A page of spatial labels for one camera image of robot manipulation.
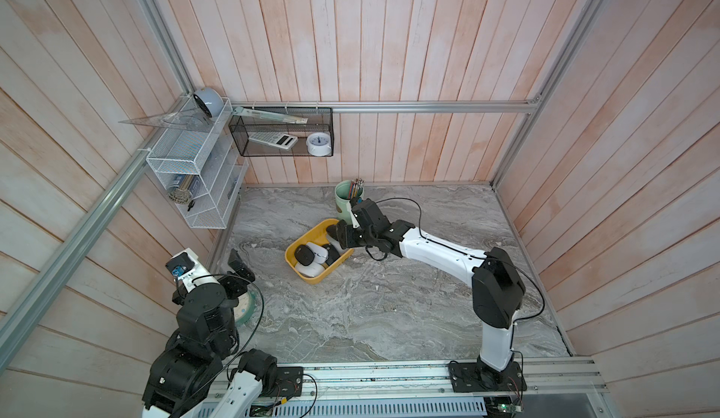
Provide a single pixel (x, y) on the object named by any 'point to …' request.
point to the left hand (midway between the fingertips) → (221, 263)
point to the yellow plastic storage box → (319, 236)
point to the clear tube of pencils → (183, 187)
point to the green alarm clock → (246, 308)
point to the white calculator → (275, 139)
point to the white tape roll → (319, 144)
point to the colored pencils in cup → (354, 186)
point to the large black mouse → (310, 270)
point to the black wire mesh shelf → (320, 119)
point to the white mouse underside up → (321, 254)
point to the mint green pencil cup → (341, 194)
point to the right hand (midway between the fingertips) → (340, 234)
